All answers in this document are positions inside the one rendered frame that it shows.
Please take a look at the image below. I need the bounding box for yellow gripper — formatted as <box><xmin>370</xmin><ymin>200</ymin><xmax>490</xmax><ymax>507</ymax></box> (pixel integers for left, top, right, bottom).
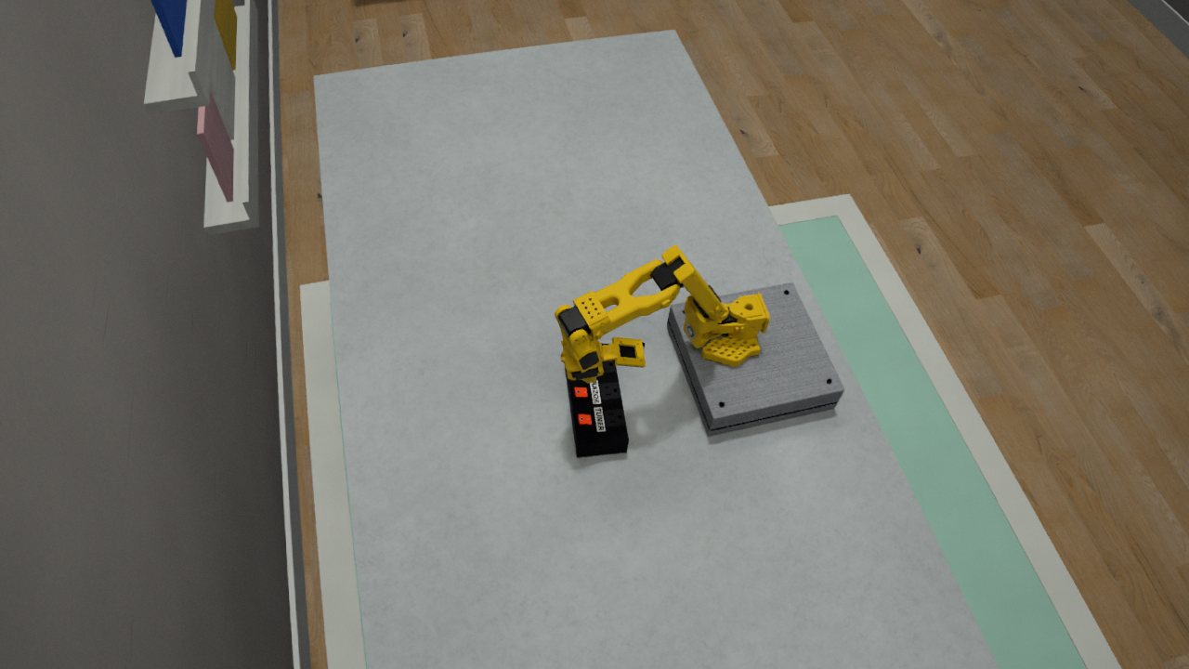
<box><xmin>560</xmin><ymin>337</ymin><xmax>646</xmax><ymax>383</ymax></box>

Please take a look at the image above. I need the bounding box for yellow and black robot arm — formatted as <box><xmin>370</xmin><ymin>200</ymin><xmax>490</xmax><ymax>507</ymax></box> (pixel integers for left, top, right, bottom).
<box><xmin>555</xmin><ymin>245</ymin><xmax>767</xmax><ymax>373</ymax></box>

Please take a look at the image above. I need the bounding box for black power strip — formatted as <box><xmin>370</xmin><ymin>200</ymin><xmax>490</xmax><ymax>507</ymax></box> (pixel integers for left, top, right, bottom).
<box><xmin>565</xmin><ymin>360</ymin><xmax>629</xmax><ymax>457</ymax></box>

